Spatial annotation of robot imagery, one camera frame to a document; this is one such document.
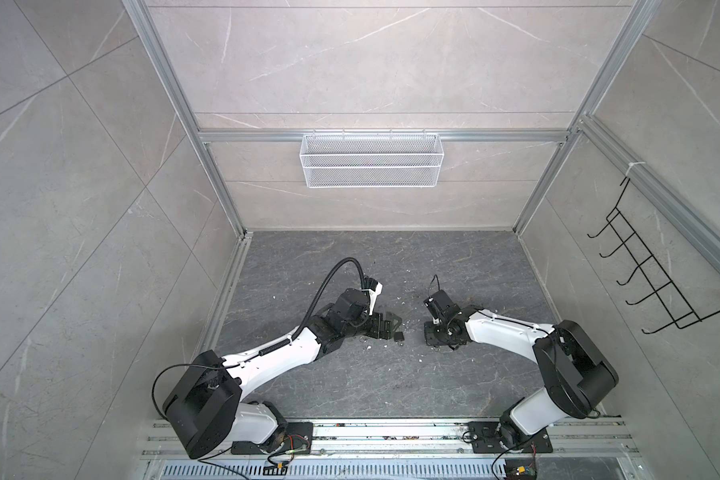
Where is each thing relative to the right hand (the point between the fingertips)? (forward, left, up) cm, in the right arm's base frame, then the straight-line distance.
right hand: (431, 333), depth 92 cm
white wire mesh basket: (+49, +17, +31) cm, 61 cm away
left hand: (-1, +14, +15) cm, 20 cm away
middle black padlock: (-1, +11, +2) cm, 11 cm away
